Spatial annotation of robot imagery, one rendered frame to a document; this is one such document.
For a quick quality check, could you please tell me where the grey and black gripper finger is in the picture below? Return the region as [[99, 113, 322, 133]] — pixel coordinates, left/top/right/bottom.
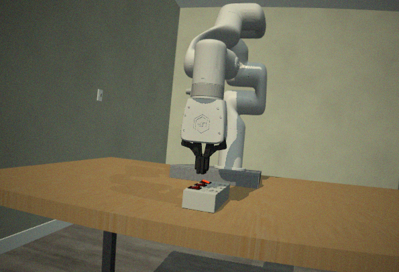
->
[[200, 139, 227, 174], [181, 140, 203, 174]]

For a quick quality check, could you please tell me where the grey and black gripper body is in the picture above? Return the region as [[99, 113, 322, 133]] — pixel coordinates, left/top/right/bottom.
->
[[180, 96, 227, 144]]

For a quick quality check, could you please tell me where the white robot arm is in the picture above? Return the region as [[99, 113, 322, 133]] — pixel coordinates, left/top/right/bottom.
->
[[184, 3, 267, 171]]

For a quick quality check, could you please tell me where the grey power strip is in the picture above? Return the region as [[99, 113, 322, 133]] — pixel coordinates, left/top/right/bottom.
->
[[182, 180, 230, 213]]

